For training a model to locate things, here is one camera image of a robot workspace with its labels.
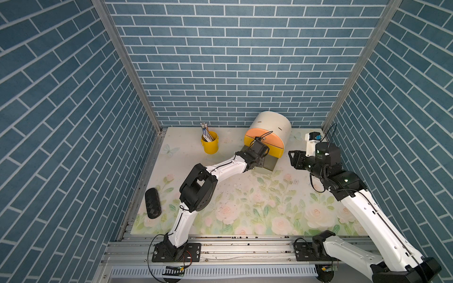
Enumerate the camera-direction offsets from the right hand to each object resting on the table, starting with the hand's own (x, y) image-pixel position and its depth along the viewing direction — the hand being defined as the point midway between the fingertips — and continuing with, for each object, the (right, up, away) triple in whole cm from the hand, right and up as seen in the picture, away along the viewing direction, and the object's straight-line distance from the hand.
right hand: (296, 152), depth 73 cm
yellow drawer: (-6, 0, +17) cm, 18 cm away
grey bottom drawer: (-7, -6, +20) cm, 22 cm away
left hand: (-11, -4, +22) cm, 25 cm away
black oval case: (-66, -25, +12) cm, 72 cm away
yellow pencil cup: (-40, +2, +31) cm, 51 cm away
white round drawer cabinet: (-5, +12, +16) cm, 21 cm away
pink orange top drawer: (-10, +7, +11) cm, 17 cm away
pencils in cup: (-41, +9, +21) cm, 47 cm away
